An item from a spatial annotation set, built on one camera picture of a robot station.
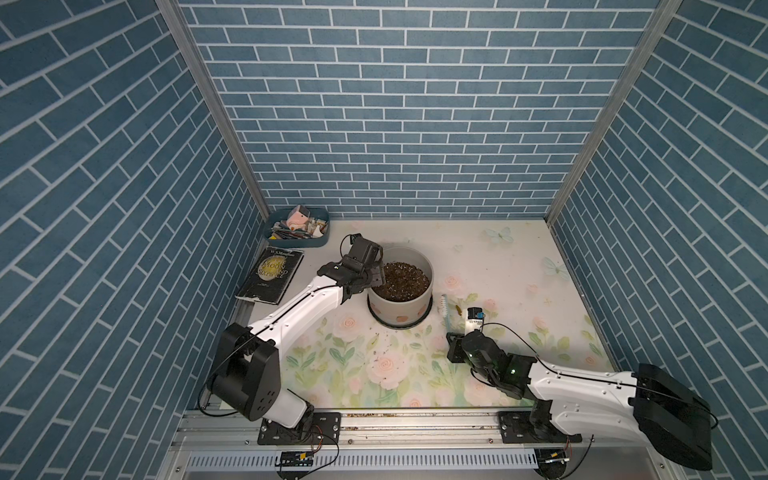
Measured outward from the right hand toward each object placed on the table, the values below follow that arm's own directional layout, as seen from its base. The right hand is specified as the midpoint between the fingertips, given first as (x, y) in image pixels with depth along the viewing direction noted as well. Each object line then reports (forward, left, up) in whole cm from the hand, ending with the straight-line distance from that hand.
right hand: (446, 339), depth 84 cm
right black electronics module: (-26, -25, -7) cm, 37 cm away
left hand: (+14, +20, +10) cm, 26 cm away
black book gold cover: (+19, +59, -3) cm, 62 cm away
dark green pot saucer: (+4, +13, -2) cm, 13 cm away
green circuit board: (-30, +36, -8) cm, 48 cm away
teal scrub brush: (+8, +1, +3) cm, 8 cm away
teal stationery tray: (+37, +48, 0) cm, 60 cm away
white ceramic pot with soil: (+11, +12, +5) cm, 17 cm away
